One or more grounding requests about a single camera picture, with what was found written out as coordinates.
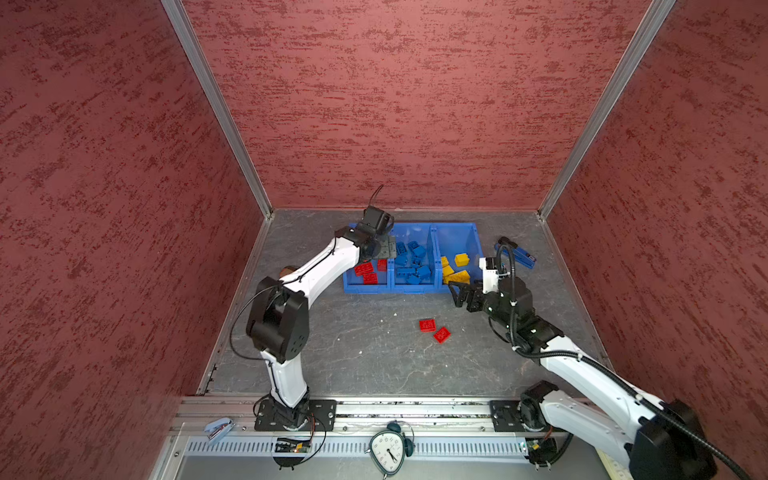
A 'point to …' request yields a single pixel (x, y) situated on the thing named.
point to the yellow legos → (461, 276)
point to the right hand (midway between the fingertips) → (460, 287)
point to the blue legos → (409, 258)
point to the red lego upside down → (427, 326)
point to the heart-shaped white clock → (389, 448)
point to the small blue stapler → (217, 427)
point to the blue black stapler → (521, 255)
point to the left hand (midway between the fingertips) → (378, 253)
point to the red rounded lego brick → (442, 334)
